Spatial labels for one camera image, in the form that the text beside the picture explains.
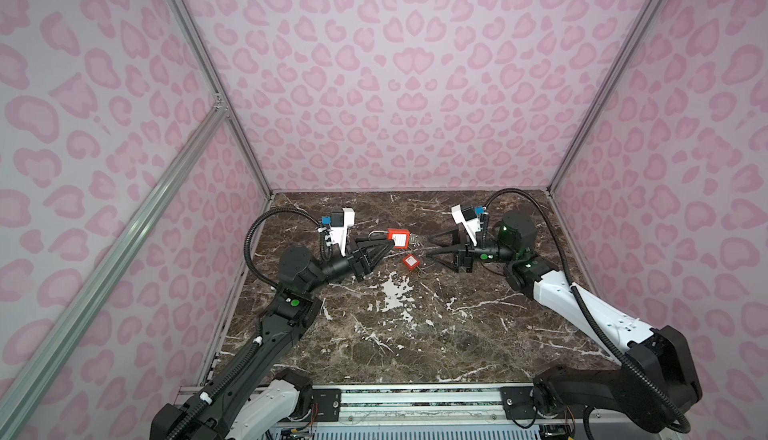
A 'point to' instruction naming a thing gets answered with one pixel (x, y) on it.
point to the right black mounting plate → (517, 402)
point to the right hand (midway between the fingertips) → (434, 249)
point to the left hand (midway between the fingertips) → (393, 241)
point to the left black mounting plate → (328, 402)
